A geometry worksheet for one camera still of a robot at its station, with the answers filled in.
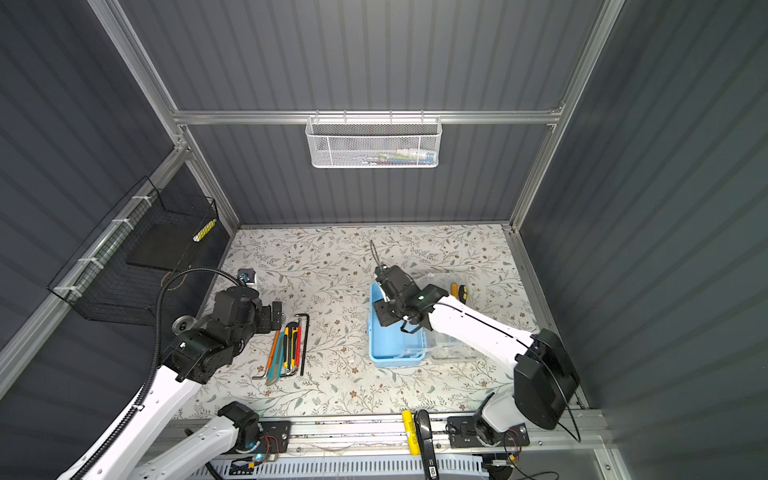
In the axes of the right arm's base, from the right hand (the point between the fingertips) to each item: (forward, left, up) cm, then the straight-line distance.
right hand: (387, 308), depth 83 cm
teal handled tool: (-13, +33, -11) cm, 37 cm away
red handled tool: (-6, +27, -12) cm, 30 cm away
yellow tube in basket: (+16, +51, +16) cm, 56 cm away
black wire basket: (-1, +63, +18) cm, 66 cm away
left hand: (-4, +32, +10) cm, 34 cm away
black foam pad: (+10, +58, +16) cm, 61 cm away
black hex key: (-5, +26, -12) cm, 29 cm away
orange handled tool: (-8, +34, -11) cm, 37 cm away
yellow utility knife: (-2, +31, -12) cm, 33 cm away
